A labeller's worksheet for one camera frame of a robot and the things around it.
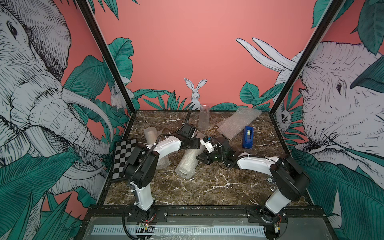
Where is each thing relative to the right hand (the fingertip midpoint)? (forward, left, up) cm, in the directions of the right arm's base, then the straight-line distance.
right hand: (196, 156), depth 84 cm
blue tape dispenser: (+15, -34, -5) cm, 37 cm away
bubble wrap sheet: (+34, -30, -11) cm, 47 cm away
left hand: (+12, -1, -3) cm, 12 cm away
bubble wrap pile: (-3, +5, -2) cm, 6 cm away
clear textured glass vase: (+32, -5, -2) cm, 32 cm away
